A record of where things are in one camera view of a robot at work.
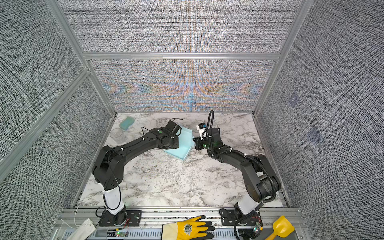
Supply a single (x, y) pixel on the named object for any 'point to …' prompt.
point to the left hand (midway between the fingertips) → (176, 145)
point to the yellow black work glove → (192, 228)
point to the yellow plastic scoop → (282, 227)
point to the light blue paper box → (186, 142)
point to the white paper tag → (84, 232)
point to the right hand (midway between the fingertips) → (193, 138)
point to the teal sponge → (126, 123)
